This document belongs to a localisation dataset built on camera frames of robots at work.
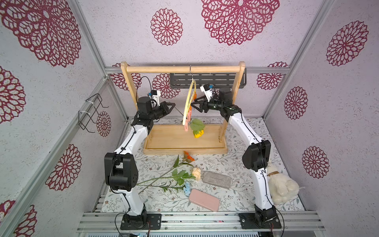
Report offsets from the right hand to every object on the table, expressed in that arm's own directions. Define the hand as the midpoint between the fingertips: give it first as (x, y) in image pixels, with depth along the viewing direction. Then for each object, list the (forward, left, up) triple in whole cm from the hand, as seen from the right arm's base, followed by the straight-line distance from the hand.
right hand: (192, 99), depth 84 cm
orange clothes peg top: (+10, -1, -5) cm, 11 cm away
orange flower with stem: (-23, +3, -26) cm, 35 cm away
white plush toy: (-40, -46, -24) cm, 66 cm away
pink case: (-45, -7, -32) cm, 56 cm away
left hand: (-3, +10, -1) cm, 11 cm away
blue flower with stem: (-39, +3, -29) cm, 49 cm away
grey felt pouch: (-34, -14, -31) cm, 48 cm away
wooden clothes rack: (-3, +7, -34) cm, 35 cm away
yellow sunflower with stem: (-10, -3, -13) cm, 16 cm away
